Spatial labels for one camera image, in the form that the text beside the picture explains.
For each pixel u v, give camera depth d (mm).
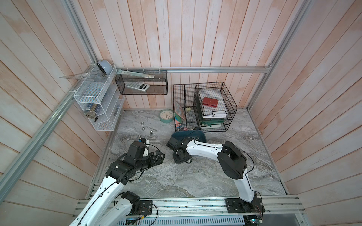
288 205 750
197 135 1010
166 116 1130
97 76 865
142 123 1103
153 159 632
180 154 664
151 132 1042
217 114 928
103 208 435
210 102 932
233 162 517
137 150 528
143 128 1071
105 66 833
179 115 1073
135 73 911
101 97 697
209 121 942
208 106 931
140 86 981
